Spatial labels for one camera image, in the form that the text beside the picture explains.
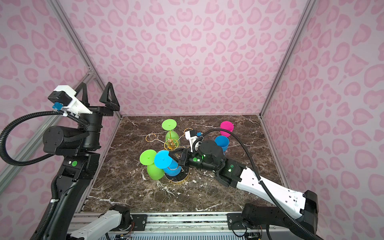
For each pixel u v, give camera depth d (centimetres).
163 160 59
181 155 56
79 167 40
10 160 30
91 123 44
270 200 40
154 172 70
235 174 47
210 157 46
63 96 36
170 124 75
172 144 68
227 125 109
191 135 57
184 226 72
